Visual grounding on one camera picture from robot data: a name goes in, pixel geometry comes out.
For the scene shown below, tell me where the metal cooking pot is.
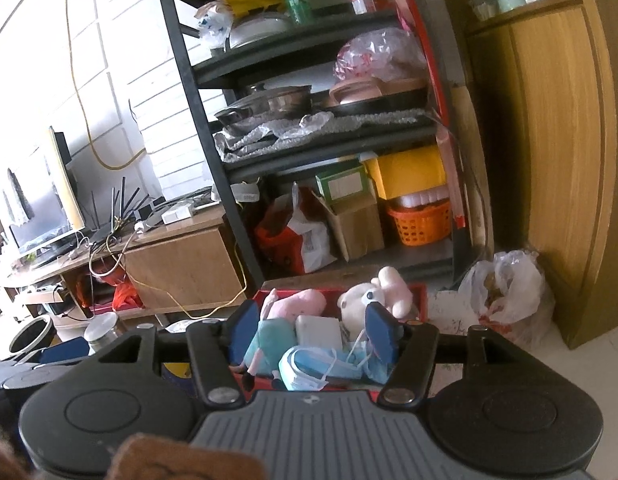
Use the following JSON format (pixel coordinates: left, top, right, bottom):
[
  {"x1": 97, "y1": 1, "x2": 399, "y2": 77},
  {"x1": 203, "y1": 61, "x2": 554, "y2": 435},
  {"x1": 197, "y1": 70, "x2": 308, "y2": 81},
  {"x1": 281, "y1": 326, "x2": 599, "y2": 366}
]
[{"x1": 216, "y1": 86, "x2": 312, "y2": 136}]

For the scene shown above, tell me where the stainless steel thermos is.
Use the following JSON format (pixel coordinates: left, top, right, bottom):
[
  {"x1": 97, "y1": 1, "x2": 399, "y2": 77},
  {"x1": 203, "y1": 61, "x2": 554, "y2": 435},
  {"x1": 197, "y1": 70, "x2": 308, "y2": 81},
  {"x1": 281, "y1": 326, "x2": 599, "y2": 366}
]
[{"x1": 83, "y1": 312, "x2": 126, "y2": 354}]

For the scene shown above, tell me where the black metal shelf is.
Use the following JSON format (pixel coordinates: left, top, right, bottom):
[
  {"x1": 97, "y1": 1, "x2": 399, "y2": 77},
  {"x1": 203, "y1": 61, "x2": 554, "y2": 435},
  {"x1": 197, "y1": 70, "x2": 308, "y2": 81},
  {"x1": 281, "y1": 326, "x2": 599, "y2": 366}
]
[{"x1": 160, "y1": 0, "x2": 472, "y2": 285}]

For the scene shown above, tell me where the white sponge block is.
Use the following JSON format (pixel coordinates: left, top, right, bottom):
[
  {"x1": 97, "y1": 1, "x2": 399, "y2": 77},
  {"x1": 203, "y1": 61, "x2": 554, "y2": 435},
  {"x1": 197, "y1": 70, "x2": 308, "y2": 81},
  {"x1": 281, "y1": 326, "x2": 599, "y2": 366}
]
[{"x1": 295, "y1": 315, "x2": 342, "y2": 351}]

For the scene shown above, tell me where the wooden cabinet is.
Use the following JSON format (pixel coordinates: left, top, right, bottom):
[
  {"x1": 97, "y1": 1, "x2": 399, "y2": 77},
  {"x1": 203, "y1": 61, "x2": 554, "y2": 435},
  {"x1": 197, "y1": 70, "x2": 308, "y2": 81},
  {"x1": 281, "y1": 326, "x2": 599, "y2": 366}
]
[{"x1": 444, "y1": 0, "x2": 618, "y2": 348}]

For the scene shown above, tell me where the orange plastic basket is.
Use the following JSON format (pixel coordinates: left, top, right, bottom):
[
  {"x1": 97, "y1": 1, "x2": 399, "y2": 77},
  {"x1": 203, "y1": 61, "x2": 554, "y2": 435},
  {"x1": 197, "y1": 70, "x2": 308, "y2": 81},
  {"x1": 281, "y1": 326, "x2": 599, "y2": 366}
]
[{"x1": 387, "y1": 200, "x2": 452, "y2": 247}]

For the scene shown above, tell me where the television monitor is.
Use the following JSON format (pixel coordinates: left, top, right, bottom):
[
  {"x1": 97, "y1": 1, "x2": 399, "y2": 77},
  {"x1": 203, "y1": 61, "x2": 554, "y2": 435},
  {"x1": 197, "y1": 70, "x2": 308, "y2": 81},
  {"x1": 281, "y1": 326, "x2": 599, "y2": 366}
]
[{"x1": 0, "y1": 127, "x2": 85, "y2": 256}]

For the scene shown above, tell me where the yellow cable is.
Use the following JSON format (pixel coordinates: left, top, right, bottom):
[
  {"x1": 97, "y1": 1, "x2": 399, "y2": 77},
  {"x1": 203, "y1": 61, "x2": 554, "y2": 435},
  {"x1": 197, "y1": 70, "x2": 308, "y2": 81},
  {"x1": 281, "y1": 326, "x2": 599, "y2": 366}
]
[{"x1": 61, "y1": 0, "x2": 250, "y2": 321}]

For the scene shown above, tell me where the brown fuzzy sleeve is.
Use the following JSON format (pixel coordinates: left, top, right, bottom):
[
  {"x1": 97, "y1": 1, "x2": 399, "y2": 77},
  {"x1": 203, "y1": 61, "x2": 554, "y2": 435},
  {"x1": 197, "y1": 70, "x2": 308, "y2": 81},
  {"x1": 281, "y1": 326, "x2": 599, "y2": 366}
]
[{"x1": 0, "y1": 427, "x2": 269, "y2": 479}]

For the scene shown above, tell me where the blue face mask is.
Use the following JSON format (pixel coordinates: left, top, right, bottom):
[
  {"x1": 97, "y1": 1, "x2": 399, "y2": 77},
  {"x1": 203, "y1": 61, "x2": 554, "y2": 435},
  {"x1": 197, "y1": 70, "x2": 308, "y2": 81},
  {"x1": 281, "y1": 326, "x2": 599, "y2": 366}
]
[{"x1": 278, "y1": 330, "x2": 391, "y2": 391}]

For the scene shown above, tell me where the red cardboard box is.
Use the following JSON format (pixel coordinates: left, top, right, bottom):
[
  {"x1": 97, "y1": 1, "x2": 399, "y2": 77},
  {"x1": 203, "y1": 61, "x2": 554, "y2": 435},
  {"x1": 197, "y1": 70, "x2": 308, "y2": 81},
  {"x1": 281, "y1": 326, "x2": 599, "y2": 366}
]
[{"x1": 228, "y1": 282, "x2": 430, "y2": 401}]

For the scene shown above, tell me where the wooden tv stand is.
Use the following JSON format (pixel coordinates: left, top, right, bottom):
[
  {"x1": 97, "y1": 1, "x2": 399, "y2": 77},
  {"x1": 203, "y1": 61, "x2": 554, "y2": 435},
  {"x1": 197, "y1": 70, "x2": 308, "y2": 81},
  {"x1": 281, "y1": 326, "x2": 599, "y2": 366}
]
[{"x1": 0, "y1": 205, "x2": 249, "y2": 327}]

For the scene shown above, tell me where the pink pig plush toy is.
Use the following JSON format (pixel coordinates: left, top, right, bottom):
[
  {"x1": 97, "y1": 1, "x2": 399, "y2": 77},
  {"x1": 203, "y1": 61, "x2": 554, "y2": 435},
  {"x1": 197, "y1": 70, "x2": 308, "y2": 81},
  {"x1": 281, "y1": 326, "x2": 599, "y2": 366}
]
[{"x1": 243, "y1": 289, "x2": 327, "y2": 377}]

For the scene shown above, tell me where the black wifi router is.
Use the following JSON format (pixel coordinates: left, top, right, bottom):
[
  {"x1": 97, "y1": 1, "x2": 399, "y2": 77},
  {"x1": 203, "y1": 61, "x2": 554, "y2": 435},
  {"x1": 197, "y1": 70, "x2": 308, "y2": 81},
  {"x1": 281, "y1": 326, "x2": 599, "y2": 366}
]
[{"x1": 88, "y1": 176, "x2": 152, "y2": 247}]

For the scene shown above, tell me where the red white plastic bag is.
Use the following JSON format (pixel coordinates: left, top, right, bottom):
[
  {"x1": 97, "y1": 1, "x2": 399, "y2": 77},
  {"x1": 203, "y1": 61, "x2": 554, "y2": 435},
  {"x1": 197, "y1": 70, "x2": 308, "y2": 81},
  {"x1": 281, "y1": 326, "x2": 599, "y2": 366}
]
[{"x1": 254, "y1": 182, "x2": 336, "y2": 275}]

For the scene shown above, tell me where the green white box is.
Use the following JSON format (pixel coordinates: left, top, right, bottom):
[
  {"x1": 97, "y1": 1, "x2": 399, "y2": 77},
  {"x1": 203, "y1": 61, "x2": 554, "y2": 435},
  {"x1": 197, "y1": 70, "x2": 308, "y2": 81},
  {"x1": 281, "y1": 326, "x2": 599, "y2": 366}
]
[{"x1": 315, "y1": 162, "x2": 368, "y2": 204}]

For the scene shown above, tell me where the yellow box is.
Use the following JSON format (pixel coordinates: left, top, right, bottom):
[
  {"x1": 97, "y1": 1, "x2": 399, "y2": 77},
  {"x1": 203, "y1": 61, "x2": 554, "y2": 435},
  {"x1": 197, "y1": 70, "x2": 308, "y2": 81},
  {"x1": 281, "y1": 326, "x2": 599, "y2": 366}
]
[{"x1": 363, "y1": 145, "x2": 446, "y2": 200}]

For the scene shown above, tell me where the cream teddy bear plush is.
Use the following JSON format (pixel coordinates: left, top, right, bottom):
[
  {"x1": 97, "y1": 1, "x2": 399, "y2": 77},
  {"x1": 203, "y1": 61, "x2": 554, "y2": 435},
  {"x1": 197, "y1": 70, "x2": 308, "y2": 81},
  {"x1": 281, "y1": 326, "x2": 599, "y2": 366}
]
[{"x1": 337, "y1": 266, "x2": 414, "y2": 341}]

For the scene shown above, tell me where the pink patterned plastic bag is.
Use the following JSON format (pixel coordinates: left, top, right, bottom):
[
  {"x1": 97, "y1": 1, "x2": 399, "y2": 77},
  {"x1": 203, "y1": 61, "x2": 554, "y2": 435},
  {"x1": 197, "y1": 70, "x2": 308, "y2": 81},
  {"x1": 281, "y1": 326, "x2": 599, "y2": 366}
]
[{"x1": 333, "y1": 27, "x2": 427, "y2": 81}]

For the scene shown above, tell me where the brown cardboard box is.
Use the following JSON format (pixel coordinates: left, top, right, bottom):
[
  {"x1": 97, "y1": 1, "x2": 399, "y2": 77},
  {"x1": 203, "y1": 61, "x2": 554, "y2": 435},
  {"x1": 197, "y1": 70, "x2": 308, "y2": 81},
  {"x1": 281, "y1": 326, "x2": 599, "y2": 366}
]
[{"x1": 316, "y1": 192, "x2": 385, "y2": 262}]

